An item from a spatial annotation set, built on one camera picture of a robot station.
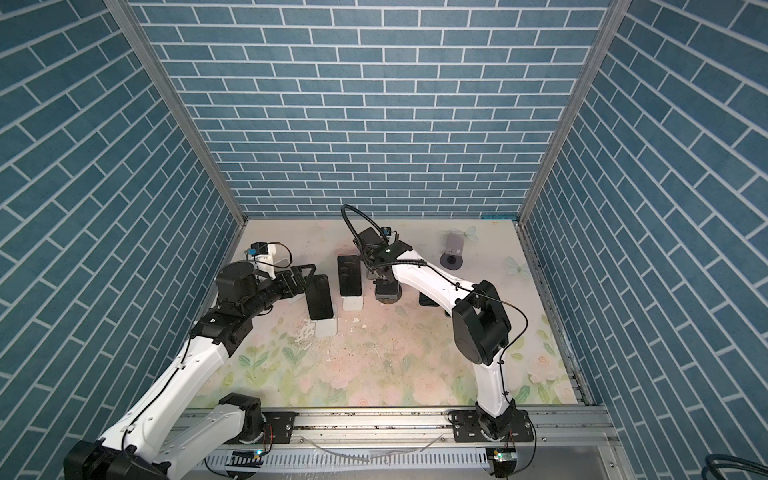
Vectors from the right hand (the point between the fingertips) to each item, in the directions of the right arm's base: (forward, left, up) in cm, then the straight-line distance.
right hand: (385, 268), depth 91 cm
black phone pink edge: (-3, +11, 0) cm, 11 cm away
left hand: (-10, +18, +11) cm, 23 cm away
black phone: (-1, 0, -10) cm, 10 cm away
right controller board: (-44, -34, -17) cm, 58 cm away
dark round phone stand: (-5, -1, -10) cm, 11 cm away
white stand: (-16, +17, -12) cm, 26 cm away
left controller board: (-49, +29, -15) cm, 59 cm away
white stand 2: (-7, +11, -12) cm, 17 cm away
